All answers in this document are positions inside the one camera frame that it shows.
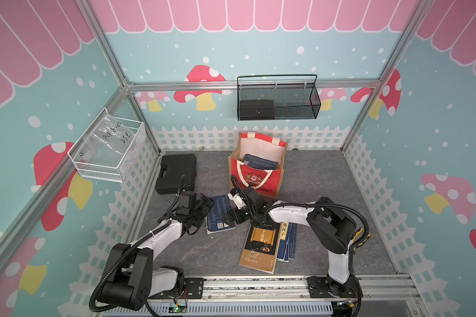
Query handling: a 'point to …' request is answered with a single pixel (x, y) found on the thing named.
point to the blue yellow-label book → (286, 249)
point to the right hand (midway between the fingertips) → (228, 217)
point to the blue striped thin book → (260, 162)
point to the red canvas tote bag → (266, 181)
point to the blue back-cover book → (220, 215)
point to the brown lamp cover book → (260, 247)
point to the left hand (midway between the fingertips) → (211, 210)
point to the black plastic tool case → (172, 167)
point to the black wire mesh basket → (295, 96)
